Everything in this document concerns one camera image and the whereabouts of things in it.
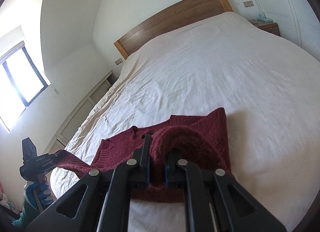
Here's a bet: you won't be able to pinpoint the dark red knitted sweater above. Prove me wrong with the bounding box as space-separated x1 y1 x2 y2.
57 108 231 203

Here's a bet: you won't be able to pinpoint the teal sleeved left forearm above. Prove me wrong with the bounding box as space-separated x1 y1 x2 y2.
11 197 40 231

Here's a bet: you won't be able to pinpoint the blue gloved left hand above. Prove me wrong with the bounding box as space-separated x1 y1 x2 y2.
24 175 54 210

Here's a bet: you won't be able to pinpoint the white bed sheet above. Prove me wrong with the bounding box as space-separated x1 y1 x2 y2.
66 12 319 231

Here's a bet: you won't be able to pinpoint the wooden nightstand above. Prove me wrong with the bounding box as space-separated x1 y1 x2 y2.
249 20 280 36

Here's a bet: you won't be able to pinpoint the items on nightstand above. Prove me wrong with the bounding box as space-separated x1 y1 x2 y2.
249 12 273 24

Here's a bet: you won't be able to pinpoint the wooden headboard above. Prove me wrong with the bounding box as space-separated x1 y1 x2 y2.
114 0 233 59

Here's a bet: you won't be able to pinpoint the window with dark frame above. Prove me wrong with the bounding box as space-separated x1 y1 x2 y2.
1 41 50 133

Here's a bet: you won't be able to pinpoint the beige wall switch plate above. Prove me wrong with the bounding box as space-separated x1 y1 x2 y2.
114 58 123 66

